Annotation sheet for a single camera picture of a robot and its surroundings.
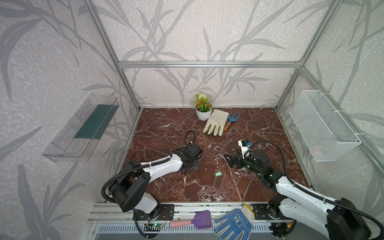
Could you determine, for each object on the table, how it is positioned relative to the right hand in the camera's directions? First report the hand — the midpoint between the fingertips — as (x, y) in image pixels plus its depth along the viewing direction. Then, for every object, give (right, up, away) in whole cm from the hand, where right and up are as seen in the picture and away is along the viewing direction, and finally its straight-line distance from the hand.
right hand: (230, 148), depth 82 cm
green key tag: (-7, -16, +5) cm, 18 cm away
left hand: (-19, -8, +7) cm, 22 cm away
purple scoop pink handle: (-16, -33, -10) cm, 38 cm away
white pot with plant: (-15, +25, +19) cm, 35 cm away
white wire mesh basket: (+38, +10, -19) cm, 43 cm away
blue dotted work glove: (+2, -33, -11) cm, 34 cm away
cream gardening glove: (-6, +14, +27) cm, 31 cm away
